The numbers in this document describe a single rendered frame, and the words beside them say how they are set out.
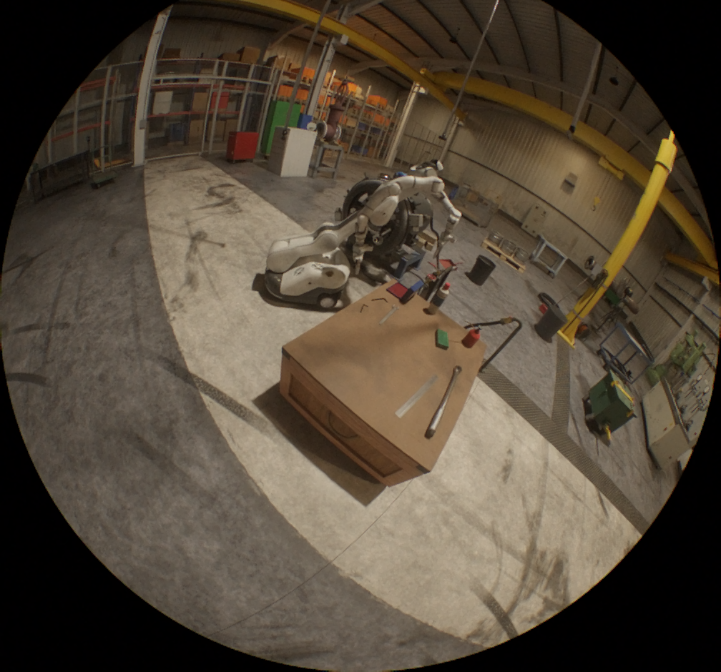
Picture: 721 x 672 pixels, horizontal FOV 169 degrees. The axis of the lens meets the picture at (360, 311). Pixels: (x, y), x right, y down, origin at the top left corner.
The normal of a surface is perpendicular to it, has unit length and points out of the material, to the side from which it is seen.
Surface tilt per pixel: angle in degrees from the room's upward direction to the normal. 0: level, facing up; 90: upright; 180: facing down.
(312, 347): 0
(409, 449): 0
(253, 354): 0
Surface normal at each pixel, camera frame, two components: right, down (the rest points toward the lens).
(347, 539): 0.29, -0.72
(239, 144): 0.80, 0.55
